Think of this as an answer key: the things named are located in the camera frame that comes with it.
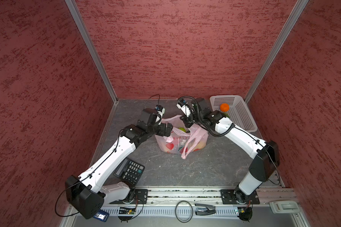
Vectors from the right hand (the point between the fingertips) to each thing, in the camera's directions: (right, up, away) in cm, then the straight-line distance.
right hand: (181, 120), depth 81 cm
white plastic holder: (+52, -44, -11) cm, 69 cm away
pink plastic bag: (+2, -12, +4) cm, 13 cm away
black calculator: (-30, -31, 0) cm, 43 cm away
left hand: (-9, -4, -5) cm, 12 cm away
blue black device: (-39, -46, -15) cm, 62 cm away
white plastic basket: (+48, +3, +28) cm, 55 cm away
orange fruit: (+36, +8, +29) cm, 47 cm away
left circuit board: (-30, -48, -8) cm, 57 cm away
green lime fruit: (+39, +2, +31) cm, 50 cm away
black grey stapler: (+10, -45, -12) cm, 47 cm away
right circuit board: (+33, -48, -10) cm, 59 cm away
